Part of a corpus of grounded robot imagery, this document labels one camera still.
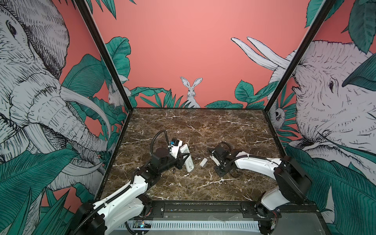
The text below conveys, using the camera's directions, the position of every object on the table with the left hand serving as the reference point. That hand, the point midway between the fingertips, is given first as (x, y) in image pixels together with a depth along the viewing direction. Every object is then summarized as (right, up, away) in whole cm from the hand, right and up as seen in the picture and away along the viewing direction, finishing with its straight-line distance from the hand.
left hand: (188, 152), depth 77 cm
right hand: (+17, -12, +10) cm, 24 cm away
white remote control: (0, -7, +4) cm, 8 cm away
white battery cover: (+9, -9, +14) cm, 19 cm away
